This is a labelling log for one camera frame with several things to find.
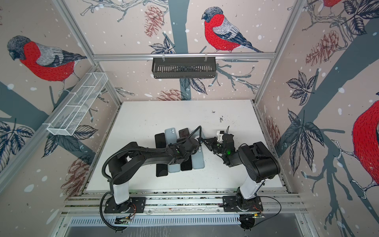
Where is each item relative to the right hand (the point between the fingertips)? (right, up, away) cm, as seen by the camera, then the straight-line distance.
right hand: (202, 142), depth 90 cm
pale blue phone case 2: (-3, -11, -2) cm, 11 cm away
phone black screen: (-28, -1, +8) cm, 29 cm away
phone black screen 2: (-12, +5, +6) cm, 14 cm away
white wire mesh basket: (-69, +23, -13) cm, 73 cm away
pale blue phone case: (-21, +2, +11) cm, 24 cm away
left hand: (-11, +2, 0) cm, 12 cm away
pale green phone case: (-17, -15, -5) cm, 23 cm away
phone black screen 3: (-10, -14, -2) cm, 17 cm away
